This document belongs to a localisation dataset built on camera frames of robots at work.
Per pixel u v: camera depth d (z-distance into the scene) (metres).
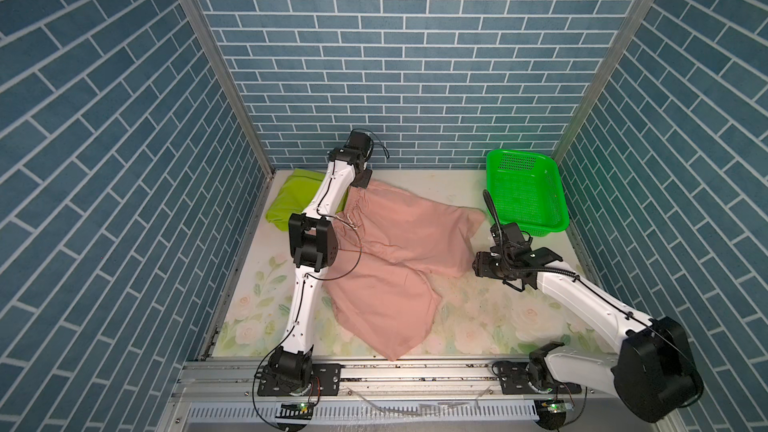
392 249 0.96
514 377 0.74
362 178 0.92
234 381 0.75
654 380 0.40
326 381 0.74
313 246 0.64
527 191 1.16
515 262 0.64
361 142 0.85
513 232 0.67
